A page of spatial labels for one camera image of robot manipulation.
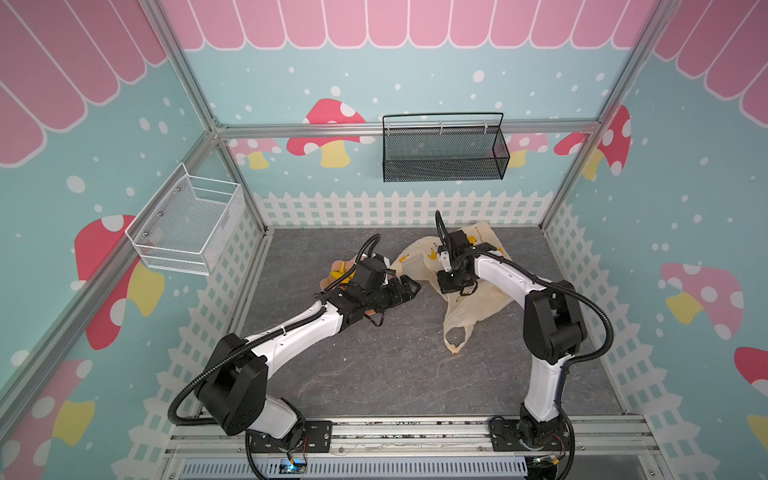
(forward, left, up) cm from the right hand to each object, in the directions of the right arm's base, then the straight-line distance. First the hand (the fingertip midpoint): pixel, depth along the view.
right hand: (444, 285), depth 95 cm
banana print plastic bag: (+9, +6, +2) cm, 11 cm away
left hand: (-10, +11, +10) cm, 18 cm away
